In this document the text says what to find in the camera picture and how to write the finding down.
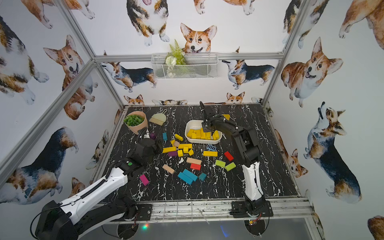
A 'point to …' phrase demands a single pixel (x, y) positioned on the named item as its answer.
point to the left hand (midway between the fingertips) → (160, 138)
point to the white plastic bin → (194, 133)
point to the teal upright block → (165, 137)
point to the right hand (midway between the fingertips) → (207, 125)
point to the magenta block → (144, 180)
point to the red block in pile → (195, 166)
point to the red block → (228, 156)
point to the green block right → (230, 166)
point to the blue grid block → (211, 148)
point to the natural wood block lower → (168, 169)
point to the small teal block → (202, 176)
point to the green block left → (220, 163)
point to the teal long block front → (185, 177)
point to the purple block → (173, 153)
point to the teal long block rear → (191, 175)
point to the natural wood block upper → (191, 160)
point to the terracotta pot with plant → (135, 121)
